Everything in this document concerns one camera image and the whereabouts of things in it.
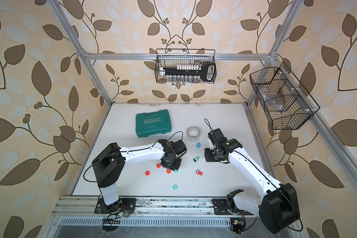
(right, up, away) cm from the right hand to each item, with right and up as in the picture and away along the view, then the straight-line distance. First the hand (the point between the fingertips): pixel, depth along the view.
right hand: (208, 157), depth 82 cm
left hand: (-19, -6, +3) cm, 20 cm away
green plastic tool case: (-36, +18, +23) cm, 46 cm away
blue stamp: (-4, +4, +15) cm, 16 cm away
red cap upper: (-29, -7, +7) cm, 31 cm away
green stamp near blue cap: (-6, -4, +7) cm, 10 cm away
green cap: (-18, -10, +5) cm, 21 cm away
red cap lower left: (-35, -10, +4) cm, 37 cm away
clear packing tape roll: (-7, +11, +22) cm, 25 cm away
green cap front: (-18, -16, -1) cm, 25 cm away
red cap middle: (-22, -10, +5) cm, 25 cm away
